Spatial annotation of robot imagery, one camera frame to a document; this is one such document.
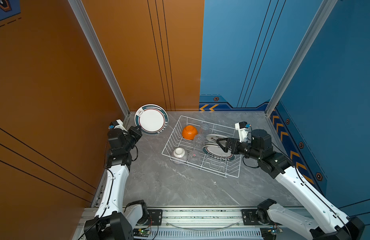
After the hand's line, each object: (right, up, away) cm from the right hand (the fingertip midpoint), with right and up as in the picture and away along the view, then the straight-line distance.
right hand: (220, 141), depth 71 cm
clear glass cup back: (-5, +6, +26) cm, 27 cm away
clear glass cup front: (-12, -12, +21) cm, 27 cm away
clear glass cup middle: (-9, -3, +26) cm, 28 cm away
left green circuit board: (-38, -43, -1) cm, 58 cm away
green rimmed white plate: (-36, +11, +12) cm, 39 cm away
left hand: (-39, +9, +6) cm, 41 cm away
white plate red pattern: (0, 0, +23) cm, 23 cm away
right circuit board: (+24, -44, 0) cm, 50 cm away
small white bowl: (-21, -8, +18) cm, 29 cm away
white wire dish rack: (+7, -18, +16) cm, 25 cm away
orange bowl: (-15, +3, +29) cm, 33 cm away
